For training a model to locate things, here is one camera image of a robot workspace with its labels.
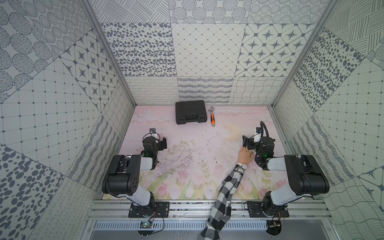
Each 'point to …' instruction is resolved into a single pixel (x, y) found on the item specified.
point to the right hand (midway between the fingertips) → (251, 137)
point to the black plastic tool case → (190, 111)
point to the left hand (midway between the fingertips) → (160, 137)
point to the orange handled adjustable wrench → (211, 109)
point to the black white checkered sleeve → (222, 210)
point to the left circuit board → (145, 225)
